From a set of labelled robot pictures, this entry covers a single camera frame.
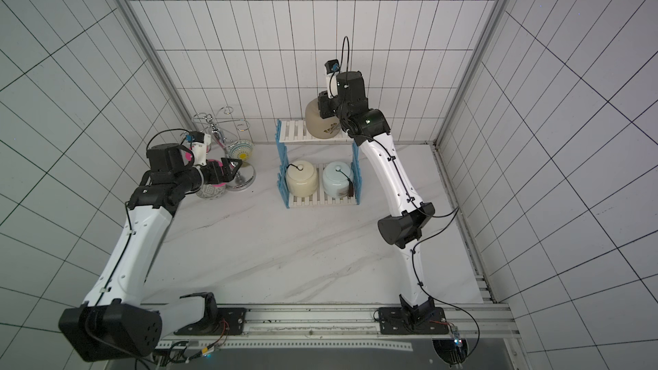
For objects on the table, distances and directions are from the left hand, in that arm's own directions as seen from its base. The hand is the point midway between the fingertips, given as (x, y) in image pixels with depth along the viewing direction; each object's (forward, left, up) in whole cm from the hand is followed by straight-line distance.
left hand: (228, 167), depth 76 cm
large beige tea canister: (+9, -28, +8) cm, 31 cm away
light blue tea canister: (+7, -34, -16) cm, 38 cm away
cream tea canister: (+7, -20, -15) cm, 26 cm away
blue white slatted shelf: (+17, -17, -1) cm, 24 cm away
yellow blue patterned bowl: (+32, +11, -26) cm, 43 cm away
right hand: (+16, -26, +16) cm, 34 cm away
